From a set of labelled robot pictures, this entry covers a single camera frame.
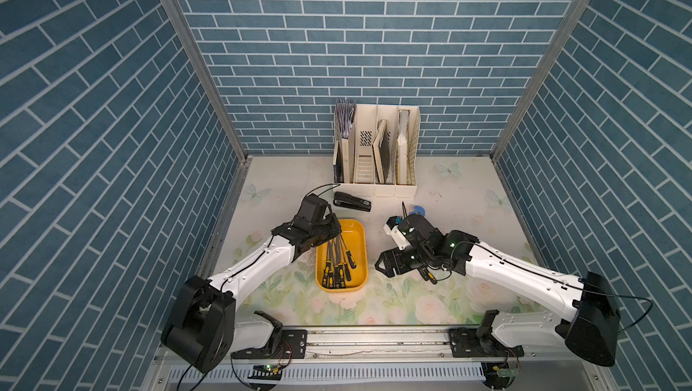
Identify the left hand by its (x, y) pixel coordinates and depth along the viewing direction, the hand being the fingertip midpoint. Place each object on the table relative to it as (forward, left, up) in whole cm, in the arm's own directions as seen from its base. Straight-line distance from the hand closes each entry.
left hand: (350, 226), depth 85 cm
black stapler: (+17, +1, -10) cm, 20 cm away
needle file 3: (-9, +3, -11) cm, 14 cm away
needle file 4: (-9, +1, -11) cm, 14 cm away
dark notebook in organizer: (+22, +4, +3) cm, 23 cm away
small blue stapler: (+13, -26, -10) cm, 31 cm away
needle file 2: (-11, +6, -11) cm, 17 cm away
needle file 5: (-12, -27, -11) cm, 31 cm away
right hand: (-13, -11, +1) cm, 17 cm away
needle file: (-12, +7, -11) cm, 18 cm away
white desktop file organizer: (+45, -2, +4) cm, 45 cm away
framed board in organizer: (+28, -11, +9) cm, 31 cm away
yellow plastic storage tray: (+2, -2, -11) cm, 11 cm away
